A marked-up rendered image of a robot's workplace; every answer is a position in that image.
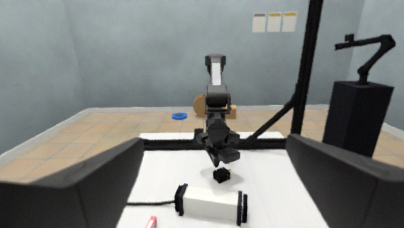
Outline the small pink block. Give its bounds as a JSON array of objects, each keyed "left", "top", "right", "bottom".
[{"left": 146, "top": 216, "right": 157, "bottom": 228}]

